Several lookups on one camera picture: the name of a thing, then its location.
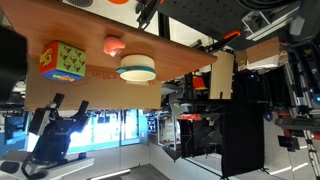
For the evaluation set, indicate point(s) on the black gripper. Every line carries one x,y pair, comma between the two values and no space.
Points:
58,136

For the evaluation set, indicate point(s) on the colourful patterned cube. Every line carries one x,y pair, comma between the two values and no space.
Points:
63,61

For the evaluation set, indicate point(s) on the brown cardboard sheet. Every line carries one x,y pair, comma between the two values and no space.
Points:
100,96

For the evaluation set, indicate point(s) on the large glass window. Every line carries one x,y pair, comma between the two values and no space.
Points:
106,133

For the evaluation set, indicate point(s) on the black blurry foreground object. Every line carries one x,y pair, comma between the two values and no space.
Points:
11,63

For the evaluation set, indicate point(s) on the pink plush toy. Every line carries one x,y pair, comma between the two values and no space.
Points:
112,45

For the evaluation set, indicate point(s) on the cream bowl teal rim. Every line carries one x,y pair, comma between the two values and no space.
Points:
136,66

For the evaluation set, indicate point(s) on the black round mesh object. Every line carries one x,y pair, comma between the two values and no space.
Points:
80,2

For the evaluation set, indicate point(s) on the orange round object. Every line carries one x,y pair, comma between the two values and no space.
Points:
117,1

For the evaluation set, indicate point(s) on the orange black bar clamp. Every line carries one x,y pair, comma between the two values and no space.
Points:
146,13
230,34

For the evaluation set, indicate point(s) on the red label bar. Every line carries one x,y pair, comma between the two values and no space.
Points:
190,117

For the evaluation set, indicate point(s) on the small red object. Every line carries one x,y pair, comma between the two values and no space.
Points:
199,83

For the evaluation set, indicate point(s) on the black equipment rack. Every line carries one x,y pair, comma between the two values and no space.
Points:
200,136

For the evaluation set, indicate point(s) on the light wood panel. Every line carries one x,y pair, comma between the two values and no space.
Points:
221,75

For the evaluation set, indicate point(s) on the black perforated breadboard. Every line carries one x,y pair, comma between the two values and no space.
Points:
206,13

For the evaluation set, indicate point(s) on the white block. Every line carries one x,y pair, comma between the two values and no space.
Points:
263,63

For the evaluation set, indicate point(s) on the brown cardboard box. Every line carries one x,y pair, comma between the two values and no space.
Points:
263,50

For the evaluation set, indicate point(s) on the small black monitor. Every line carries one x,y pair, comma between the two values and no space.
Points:
288,143

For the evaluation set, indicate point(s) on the silver metal tripod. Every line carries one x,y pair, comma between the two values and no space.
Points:
311,156

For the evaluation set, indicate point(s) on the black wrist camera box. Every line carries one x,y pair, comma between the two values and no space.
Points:
38,121

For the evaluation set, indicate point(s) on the aluminium extrusion rail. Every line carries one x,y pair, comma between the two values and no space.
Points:
263,23

